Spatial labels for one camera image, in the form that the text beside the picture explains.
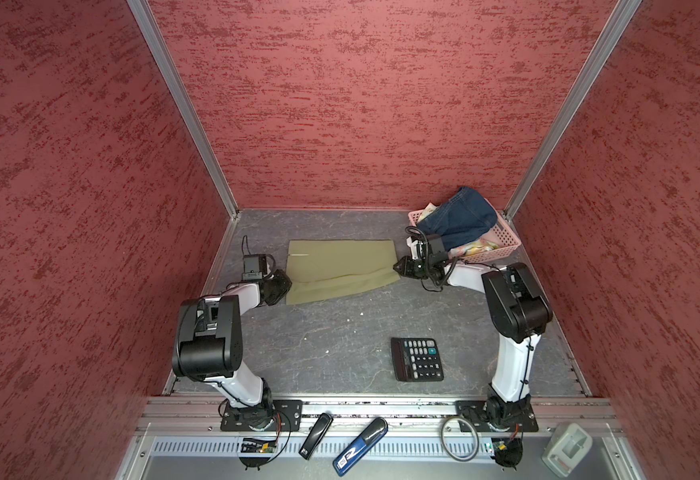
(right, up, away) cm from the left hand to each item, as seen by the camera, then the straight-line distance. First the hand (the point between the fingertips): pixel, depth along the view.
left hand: (292, 287), depth 96 cm
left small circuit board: (-5, -36, -24) cm, 43 cm away
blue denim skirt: (+59, +23, +12) cm, 65 cm away
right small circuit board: (+58, -36, -25) cm, 73 cm away
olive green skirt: (+10, +5, +7) cm, 14 cm away
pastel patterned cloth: (+61, +13, +3) cm, 62 cm away
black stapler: (+12, -31, -27) cm, 43 cm away
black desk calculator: (+38, -18, -15) cm, 45 cm away
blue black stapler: (+20, -34, -31) cm, 50 cm away
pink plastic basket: (+76, +16, +14) cm, 79 cm away
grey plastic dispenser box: (+71, -33, -28) cm, 83 cm away
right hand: (+35, +5, +5) cm, 36 cm away
